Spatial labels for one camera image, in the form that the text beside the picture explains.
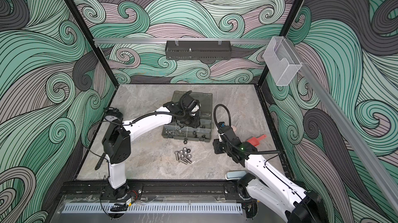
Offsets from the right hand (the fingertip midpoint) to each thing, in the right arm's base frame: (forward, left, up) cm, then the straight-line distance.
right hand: (216, 143), depth 81 cm
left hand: (+10, +9, +3) cm, 14 cm away
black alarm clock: (+18, +62, 0) cm, 65 cm away
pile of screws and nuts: (-5, +18, -7) cm, 20 cm away
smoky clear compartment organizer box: (+9, +8, -7) cm, 14 cm away
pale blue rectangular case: (-14, -9, -5) cm, 17 cm away
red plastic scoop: (+5, -24, -8) cm, 26 cm away
